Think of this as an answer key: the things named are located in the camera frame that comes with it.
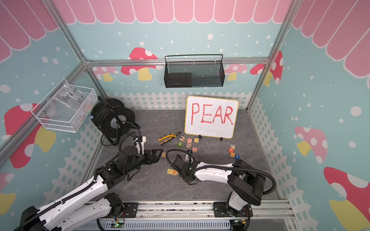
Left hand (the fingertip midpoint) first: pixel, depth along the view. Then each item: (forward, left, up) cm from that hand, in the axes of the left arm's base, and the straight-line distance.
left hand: (157, 153), depth 77 cm
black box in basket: (+40, -9, +19) cm, 45 cm away
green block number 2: (+15, -10, -16) cm, 24 cm away
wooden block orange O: (+8, -46, -16) cm, 49 cm away
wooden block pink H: (+11, -21, -16) cm, 29 cm away
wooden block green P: (-4, -6, -16) cm, 17 cm away
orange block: (+11, -45, -15) cm, 49 cm away
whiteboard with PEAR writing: (+29, -32, -2) cm, 43 cm away
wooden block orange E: (-5, -8, -15) cm, 18 cm away
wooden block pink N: (+18, -17, -15) cm, 29 cm away
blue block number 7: (+6, -48, -15) cm, 51 cm away
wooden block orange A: (-5, -10, -15) cm, 19 cm away
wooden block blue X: (+14, -17, -15) cm, 27 cm away
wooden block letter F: (+14, -46, -15) cm, 50 cm away
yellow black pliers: (+23, -6, -15) cm, 28 cm away
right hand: (-3, -14, -15) cm, 21 cm away
